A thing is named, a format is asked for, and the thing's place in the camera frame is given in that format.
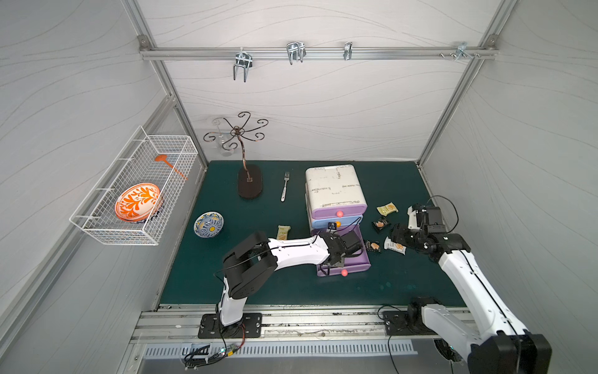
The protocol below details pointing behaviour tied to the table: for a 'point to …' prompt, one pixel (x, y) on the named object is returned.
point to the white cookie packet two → (388, 244)
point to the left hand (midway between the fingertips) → (335, 259)
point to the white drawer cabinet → (333, 195)
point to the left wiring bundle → (199, 357)
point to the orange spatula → (162, 157)
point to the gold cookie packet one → (283, 232)
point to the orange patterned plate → (137, 201)
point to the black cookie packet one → (381, 224)
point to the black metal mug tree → (250, 179)
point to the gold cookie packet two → (388, 209)
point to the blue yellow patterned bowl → (209, 224)
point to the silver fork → (286, 177)
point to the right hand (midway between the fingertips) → (399, 232)
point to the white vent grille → (367, 347)
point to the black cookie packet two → (373, 246)
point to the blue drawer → (339, 222)
